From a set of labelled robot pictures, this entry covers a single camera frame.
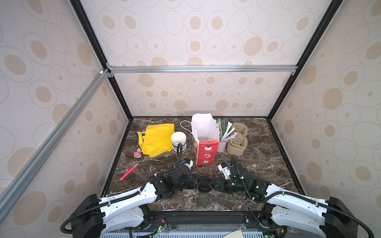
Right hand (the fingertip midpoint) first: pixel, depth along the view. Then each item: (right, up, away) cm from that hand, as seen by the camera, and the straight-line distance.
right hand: (213, 184), depth 76 cm
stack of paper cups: (-19, +24, +11) cm, 33 cm away
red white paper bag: (-2, +22, +29) cm, 37 cm away
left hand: (-5, +2, -1) cm, 5 cm away
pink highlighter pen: (-50, +3, +14) cm, 52 cm away
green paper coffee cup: (-5, -6, +3) cm, 9 cm away
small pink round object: (-47, +13, +20) cm, 52 cm away
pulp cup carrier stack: (+15, +19, +12) cm, 27 cm away
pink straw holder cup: (+8, +18, +20) cm, 28 cm away
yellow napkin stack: (-36, +22, +24) cm, 48 cm away
